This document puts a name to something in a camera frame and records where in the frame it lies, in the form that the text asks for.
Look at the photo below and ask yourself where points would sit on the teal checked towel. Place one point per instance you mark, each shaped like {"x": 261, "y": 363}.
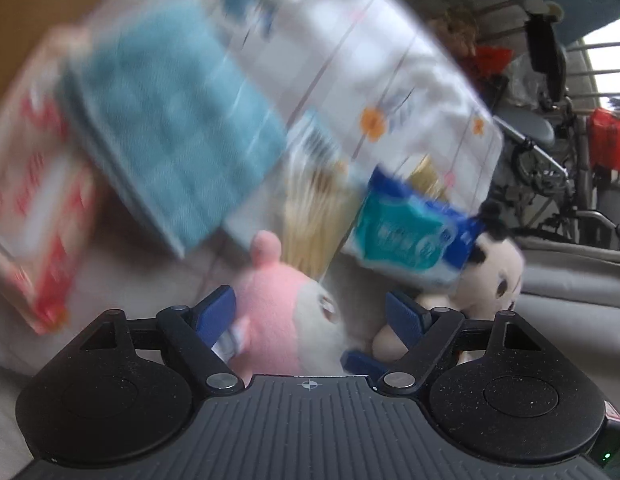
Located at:
{"x": 175, "y": 130}

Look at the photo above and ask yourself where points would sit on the red plastic bag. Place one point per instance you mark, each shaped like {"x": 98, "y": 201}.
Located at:
{"x": 610, "y": 140}
{"x": 495, "y": 60}

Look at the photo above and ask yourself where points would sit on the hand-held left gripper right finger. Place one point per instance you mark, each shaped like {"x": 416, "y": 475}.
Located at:
{"x": 405, "y": 317}

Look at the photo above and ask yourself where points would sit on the peach slippers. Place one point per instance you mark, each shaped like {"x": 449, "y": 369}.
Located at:
{"x": 455, "y": 30}

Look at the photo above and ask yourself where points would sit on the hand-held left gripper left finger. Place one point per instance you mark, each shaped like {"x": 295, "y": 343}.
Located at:
{"x": 220, "y": 312}

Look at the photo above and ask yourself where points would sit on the blue tissue pack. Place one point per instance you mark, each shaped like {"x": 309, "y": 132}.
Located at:
{"x": 405, "y": 240}

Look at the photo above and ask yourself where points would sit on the pink plush toy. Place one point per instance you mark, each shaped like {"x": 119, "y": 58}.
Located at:
{"x": 290, "y": 320}

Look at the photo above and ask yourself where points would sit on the black-haired plush doll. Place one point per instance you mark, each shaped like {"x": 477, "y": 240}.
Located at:
{"x": 495, "y": 270}

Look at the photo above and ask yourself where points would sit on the bicycle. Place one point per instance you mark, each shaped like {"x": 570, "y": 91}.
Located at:
{"x": 532, "y": 130}

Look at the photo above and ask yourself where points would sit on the checked floral tablecloth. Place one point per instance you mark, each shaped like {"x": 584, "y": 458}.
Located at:
{"x": 390, "y": 60}

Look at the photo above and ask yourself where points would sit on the pink wet wipes pack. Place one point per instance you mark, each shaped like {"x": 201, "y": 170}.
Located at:
{"x": 35, "y": 220}

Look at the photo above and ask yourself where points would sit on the black hanging bag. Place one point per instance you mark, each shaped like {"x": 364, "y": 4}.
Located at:
{"x": 545, "y": 50}

